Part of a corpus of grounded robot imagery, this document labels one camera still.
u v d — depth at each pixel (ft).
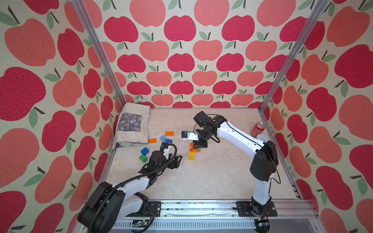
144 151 3.07
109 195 1.42
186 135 2.37
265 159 1.54
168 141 3.34
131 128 3.31
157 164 2.23
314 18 2.38
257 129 3.16
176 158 2.57
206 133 2.27
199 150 2.77
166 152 2.56
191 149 2.77
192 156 2.87
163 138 3.35
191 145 2.61
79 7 2.28
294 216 6.15
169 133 3.43
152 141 3.28
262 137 3.21
